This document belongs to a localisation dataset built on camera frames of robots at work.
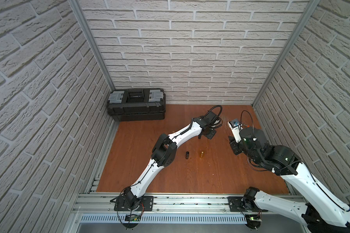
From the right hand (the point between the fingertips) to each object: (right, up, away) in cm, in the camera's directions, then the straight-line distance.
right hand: (235, 135), depth 66 cm
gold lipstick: (-12, -15, +21) cm, 29 cm away
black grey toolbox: (-55, +17, +31) cm, 66 cm away
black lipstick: (-22, -15, +20) cm, 33 cm away
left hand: (-4, -2, +28) cm, 28 cm away
